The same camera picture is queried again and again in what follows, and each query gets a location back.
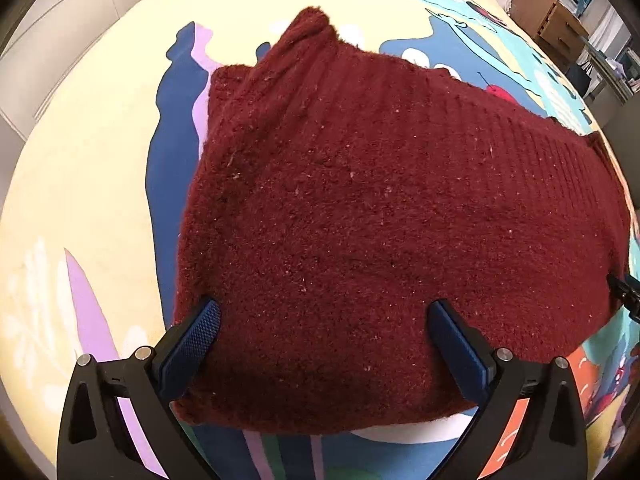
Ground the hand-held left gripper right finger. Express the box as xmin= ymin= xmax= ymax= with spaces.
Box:
xmin=426 ymin=298 xmax=588 ymax=480

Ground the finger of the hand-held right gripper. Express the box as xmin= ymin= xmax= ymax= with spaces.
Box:
xmin=606 ymin=272 xmax=640 ymax=323

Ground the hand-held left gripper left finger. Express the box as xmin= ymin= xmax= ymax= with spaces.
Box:
xmin=56 ymin=296 xmax=222 ymax=480

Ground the dark red knit sweater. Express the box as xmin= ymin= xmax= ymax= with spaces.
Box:
xmin=171 ymin=5 xmax=631 ymax=433

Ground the yellow dinosaur printed blanket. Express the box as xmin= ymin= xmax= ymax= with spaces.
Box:
xmin=0 ymin=0 xmax=640 ymax=480

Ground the study desk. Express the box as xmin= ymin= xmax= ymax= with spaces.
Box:
xmin=582 ymin=35 xmax=640 ymax=111

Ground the wooden drawer cabinet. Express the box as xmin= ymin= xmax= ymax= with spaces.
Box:
xmin=511 ymin=0 xmax=591 ymax=63

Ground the white wardrobe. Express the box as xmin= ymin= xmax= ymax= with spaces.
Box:
xmin=0 ymin=0 xmax=191 ymax=146

